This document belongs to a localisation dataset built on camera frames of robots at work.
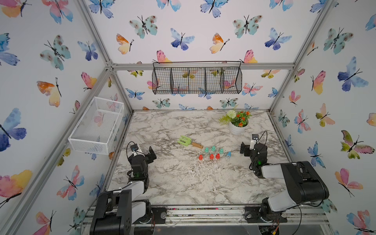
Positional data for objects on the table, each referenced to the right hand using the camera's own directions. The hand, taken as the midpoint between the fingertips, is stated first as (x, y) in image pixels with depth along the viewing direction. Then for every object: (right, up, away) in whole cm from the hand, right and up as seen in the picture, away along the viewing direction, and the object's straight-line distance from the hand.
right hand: (253, 141), depth 93 cm
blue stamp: (-15, -9, +3) cm, 17 cm away
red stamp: (-26, -10, 0) cm, 28 cm away
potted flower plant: (-8, +13, +4) cm, 16 cm away
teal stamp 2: (-19, -6, +3) cm, 21 cm away
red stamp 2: (-22, -9, 0) cm, 24 cm away
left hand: (-67, -3, -5) cm, 67 cm away
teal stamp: (-24, -5, +3) cm, 25 cm away
